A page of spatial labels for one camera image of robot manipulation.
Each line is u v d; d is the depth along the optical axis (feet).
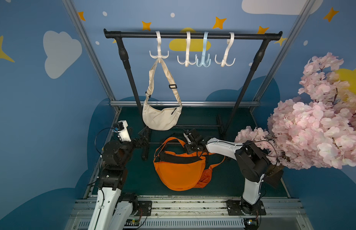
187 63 1.98
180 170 2.67
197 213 2.42
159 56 2.01
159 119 2.95
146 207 2.41
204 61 1.95
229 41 1.69
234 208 2.44
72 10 2.27
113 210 1.55
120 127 1.85
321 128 1.36
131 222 2.38
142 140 1.98
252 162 1.63
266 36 1.76
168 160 2.87
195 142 2.46
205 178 2.74
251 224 2.40
